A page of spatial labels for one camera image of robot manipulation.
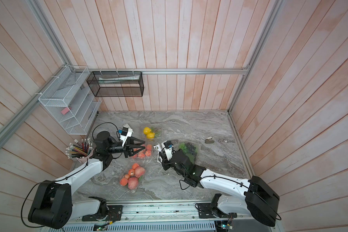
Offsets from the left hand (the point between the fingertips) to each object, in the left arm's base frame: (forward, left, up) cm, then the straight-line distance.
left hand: (144, 146), depth 74 cm
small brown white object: (+18, -41, -20) cm, 49 cm away
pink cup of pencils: (+3, +40, -12) cm, 42 cm away
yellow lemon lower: (+20, 0, -19) cm, 27 cm away
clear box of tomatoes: (+5, +2, -19) cm, 20 cm away
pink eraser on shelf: (+20, +48, +6) cm, 52 cm away
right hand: (0, -8, -5) cm, 10 cm away
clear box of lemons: (+25, -4, -17) cm, 31 cm away
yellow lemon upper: (+23, +3, -17) cm, 29 cm away
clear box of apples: (-9, +8, -18) cm, 22 cm away
